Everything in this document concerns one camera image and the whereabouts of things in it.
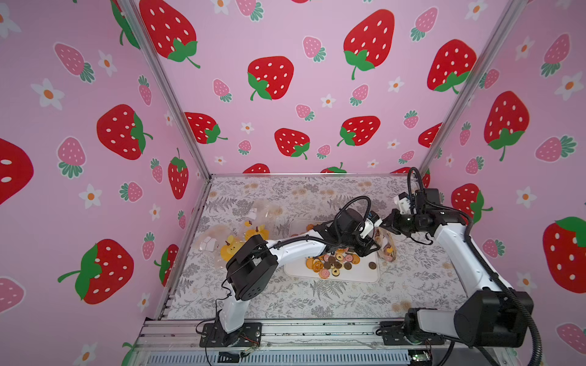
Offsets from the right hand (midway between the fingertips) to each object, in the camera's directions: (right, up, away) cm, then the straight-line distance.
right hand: (377, 223), depth 81 cm
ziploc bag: (+4, -8, +4) cm, 10 cm away
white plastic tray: (-2, -20, +8) cm, 21 cm away
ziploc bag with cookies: (-65, -8, +8) cm, 66 cm away
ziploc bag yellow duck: (-44, 0, +17) cm, 47 cm away
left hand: (0, -8, -2) cm, 8 cm away
